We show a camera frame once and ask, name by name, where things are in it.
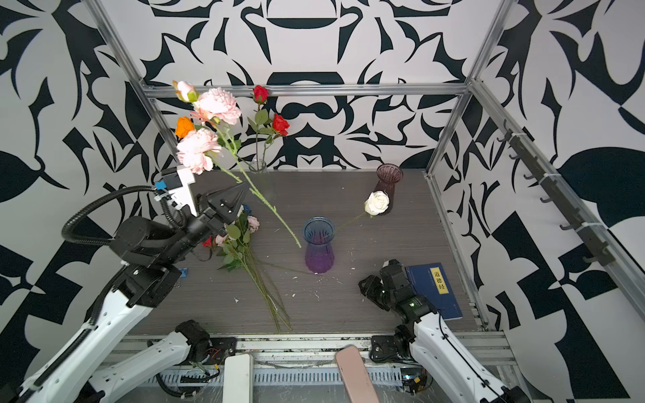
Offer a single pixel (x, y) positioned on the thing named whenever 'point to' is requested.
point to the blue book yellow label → (430, 281)
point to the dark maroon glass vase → (387, 175)
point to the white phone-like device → (238, 379)
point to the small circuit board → (415, 379)
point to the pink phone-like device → (355, 375)
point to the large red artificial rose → (280, 125)
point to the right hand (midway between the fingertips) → (363, 285)
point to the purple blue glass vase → (319, 233)
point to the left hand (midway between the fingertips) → (248, 179)
